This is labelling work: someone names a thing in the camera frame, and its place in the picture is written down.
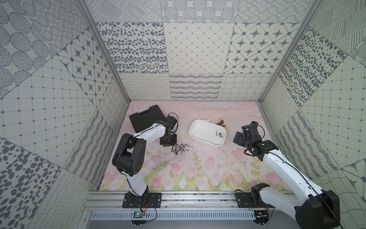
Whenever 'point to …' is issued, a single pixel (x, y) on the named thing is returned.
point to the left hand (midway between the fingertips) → (172, 142)
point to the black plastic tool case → (142, 119)
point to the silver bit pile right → (187, 145)
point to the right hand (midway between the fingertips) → (244, 140)
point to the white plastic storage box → (208, 131)
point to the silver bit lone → (220, 134)
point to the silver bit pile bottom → (176, 152)
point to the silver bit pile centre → (181, 147)
